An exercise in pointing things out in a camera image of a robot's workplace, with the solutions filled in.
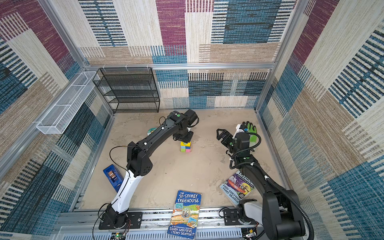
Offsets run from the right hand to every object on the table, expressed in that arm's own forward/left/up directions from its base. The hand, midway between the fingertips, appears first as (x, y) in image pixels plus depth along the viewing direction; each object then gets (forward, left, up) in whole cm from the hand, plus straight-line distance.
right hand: (221, 135), depth 86 cm
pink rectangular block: (-1, +19, -15) cm, 24 cm away
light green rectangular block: (-1, +22, -14) cm, 26 cm away
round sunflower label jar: (+11, +43, -8) cm, 45 cm away
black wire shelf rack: (+41, +61, +2) cm, 74 cm away
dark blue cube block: (-1, +19, -12) cm, 23 cm away
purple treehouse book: (-25, -7, -14) cm, 29 cm away
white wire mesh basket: (-1, +79, +18) cm, 81 cm away
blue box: (-18, +59, -11) cm, 63 cm away
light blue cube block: (0, +22, -11) cm, 25 cm away
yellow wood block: (+1, +20, -10) cm, 23 cm away
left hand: (+2, +19, -5) cm, 20 cm away
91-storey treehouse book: (-36, +21, -13) cm, 44 cm away
